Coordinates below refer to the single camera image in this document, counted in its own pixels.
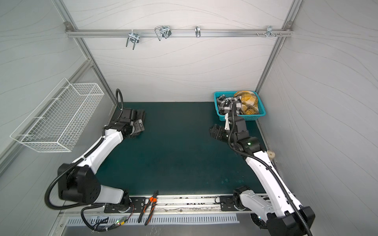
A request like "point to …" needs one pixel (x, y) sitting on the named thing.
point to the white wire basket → (57, 123)
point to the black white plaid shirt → (225, 104)
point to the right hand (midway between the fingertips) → (218, 127)
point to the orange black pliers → (153, 199)
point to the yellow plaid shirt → (249, 105)
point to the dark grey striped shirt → (139, 126)
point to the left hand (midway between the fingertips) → (134, 124)
